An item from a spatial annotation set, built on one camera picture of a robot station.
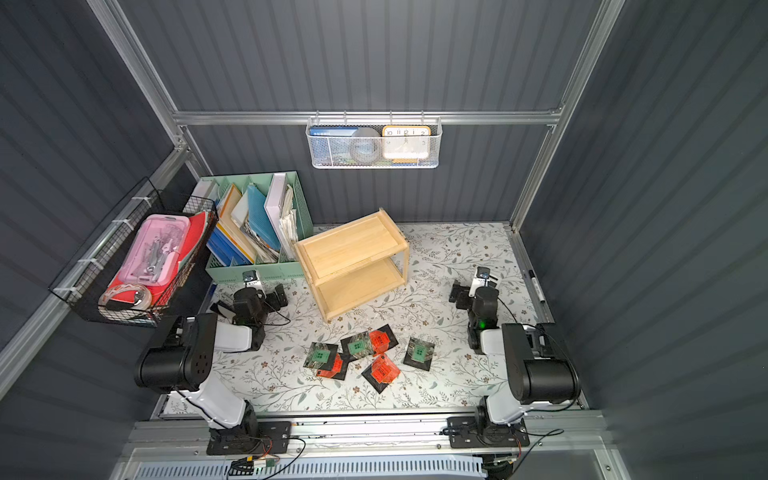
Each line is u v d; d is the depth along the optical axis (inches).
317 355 34.1
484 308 27.9
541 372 17.7
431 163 35.1
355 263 32.6
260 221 37.1
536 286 42.2
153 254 28.4
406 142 34.9
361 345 35.0
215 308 37.5
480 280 32.0
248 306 29.1
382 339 35.6
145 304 25.9
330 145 33.1
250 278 32.9
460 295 33.2
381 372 33.1
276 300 34.8
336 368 33.3
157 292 27.1
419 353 34.2
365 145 35.6
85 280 24.2
